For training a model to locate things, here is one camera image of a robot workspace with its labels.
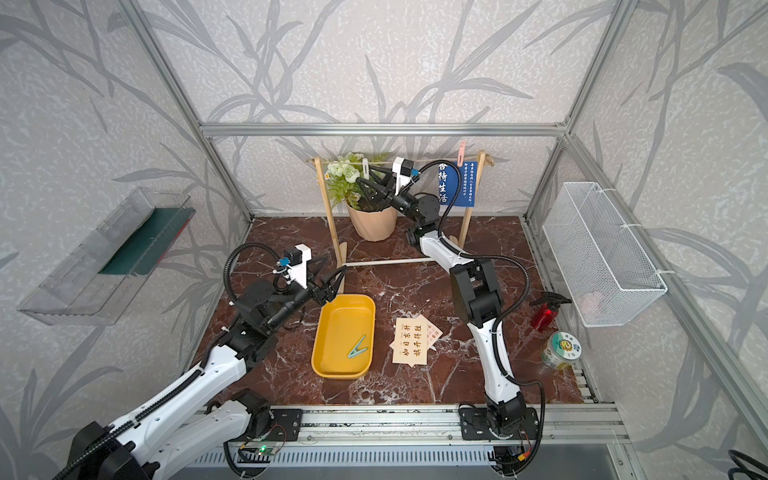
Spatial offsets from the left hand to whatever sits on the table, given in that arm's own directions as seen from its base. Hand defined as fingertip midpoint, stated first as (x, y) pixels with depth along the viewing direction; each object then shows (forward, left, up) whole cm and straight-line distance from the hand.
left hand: (338, 265), depth 70 cm
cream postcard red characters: (-8, -18, -28) cm, 34 cm away
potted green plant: (+34, +4, +1) cm, 34 cm away
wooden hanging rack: (+20, +5, -17) cm, 27 cm away
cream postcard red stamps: (-5, -25, -28) cm, 38 cm away
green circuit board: (-34, +17, -29) cm, 48 cm away
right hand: (+21, -5, +10) cm, 24 cm away
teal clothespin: (-11, -2, -27) cm, 30 cm away
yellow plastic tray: (-8, +1, -27) cm, 28 cm away
